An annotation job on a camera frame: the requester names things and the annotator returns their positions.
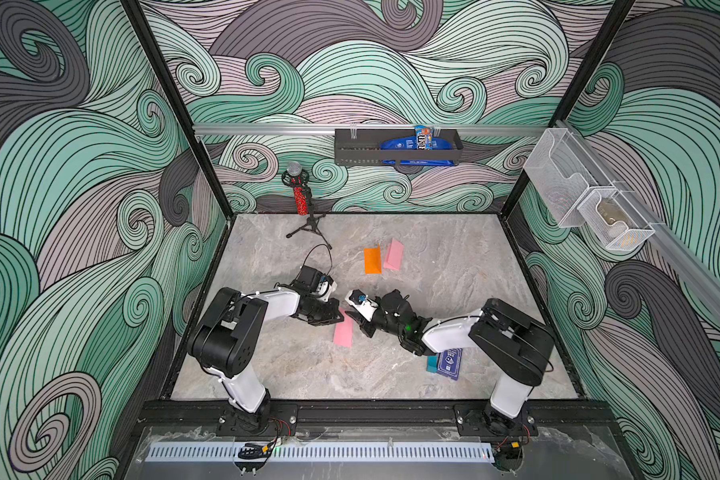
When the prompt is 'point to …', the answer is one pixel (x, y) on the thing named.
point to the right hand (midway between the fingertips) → (352, 305)
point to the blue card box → (449, 362)
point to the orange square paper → (373, 263)
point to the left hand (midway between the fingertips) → (342, 315)
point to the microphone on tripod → (296, 177)
